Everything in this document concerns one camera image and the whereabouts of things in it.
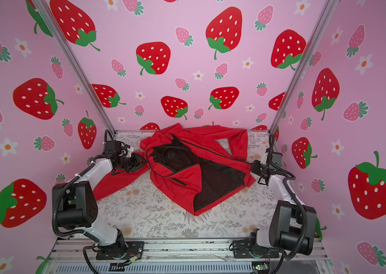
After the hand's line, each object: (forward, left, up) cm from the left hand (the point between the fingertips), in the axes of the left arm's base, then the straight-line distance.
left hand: (147, 162), depth 92 cm
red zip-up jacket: (-2, -28, -1) cm, 28 cm away
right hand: (-1, -57, 0) cm, 57 cm away
